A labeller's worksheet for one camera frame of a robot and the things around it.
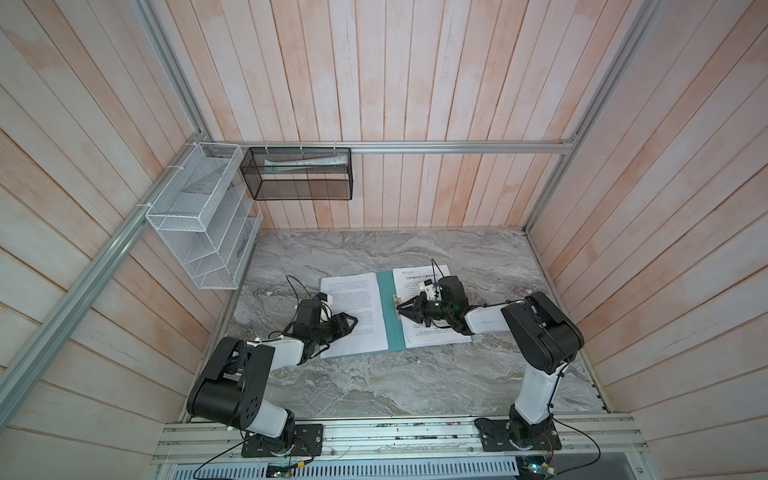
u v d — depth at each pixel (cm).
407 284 104
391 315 96
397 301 98
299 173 106
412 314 86
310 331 73
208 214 73
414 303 88
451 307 78
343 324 83
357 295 101
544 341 50
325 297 87
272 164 90
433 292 91
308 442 73
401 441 75
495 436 73
